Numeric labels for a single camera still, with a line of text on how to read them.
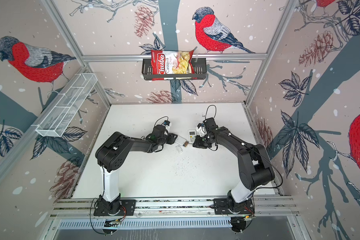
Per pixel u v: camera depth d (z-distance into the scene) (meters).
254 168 0.46
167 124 0.91
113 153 0.54
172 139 0.91
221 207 0.73
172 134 0.92
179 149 0.95
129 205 0.75
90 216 0.71
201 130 0.85
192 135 1.00
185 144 0.97
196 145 0.80
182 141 0.98
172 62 0.87
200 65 0.95
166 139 0.88
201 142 0.80
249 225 0.69
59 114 0.74
